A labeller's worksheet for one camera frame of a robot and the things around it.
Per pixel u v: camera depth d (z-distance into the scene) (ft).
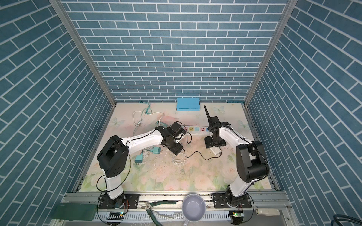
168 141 2.19
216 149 2.95
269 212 2.23
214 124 2.47
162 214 2.32
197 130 3.28
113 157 1.59
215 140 2.53
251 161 1.52
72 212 2.39
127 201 2.40
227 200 2.41
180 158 2.82
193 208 2.32
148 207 2.33
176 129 2.39
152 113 3.71
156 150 2.96
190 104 3.92
